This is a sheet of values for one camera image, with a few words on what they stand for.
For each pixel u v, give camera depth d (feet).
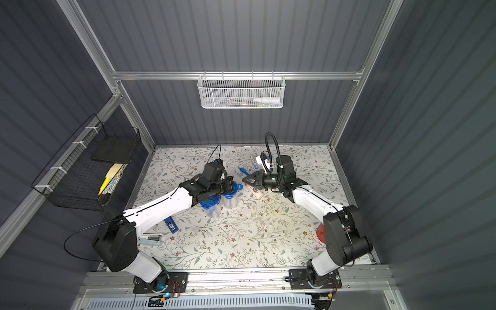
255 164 3.66
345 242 1.44
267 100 2.97
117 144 2.82
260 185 2.39
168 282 2.37
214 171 2.12
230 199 2.85
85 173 2.37
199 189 2.05
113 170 2.48
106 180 2.37
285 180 2.24
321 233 2.92
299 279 2.37
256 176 2.51
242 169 3.56
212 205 2.62
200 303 2.53
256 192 3.18
